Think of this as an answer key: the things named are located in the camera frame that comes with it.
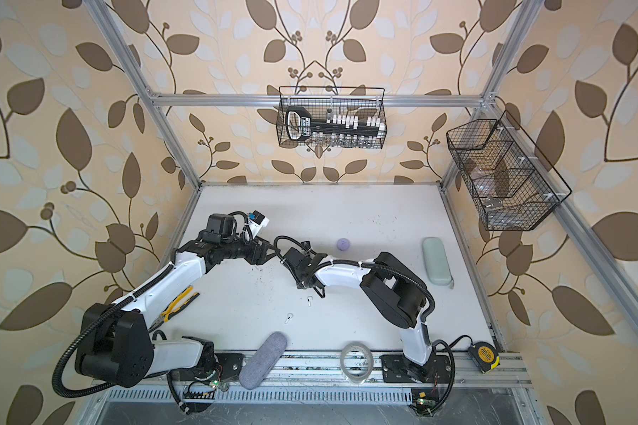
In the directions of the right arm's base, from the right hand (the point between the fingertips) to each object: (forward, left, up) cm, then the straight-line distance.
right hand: (308, 278), depth 92 cm
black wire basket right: (+16, -66, +27) cm, 73 cm away
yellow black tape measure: (-26, -51, +3) cm, 57 cm away
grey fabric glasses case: (-26, +12, +3) cm, 29 cm away
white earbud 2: (-13, +6, 0) cm, 14 cm away
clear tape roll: (-26, -15, 0) cm, 30 cm away
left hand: (+5, +10, +16) cm, 19 cm away
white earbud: (-8, 0, 0) cm, 8 cm away
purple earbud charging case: (+13, -13, +1) cm, 18 cm away
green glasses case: (+3, -46, +2) cm, 46 cm away
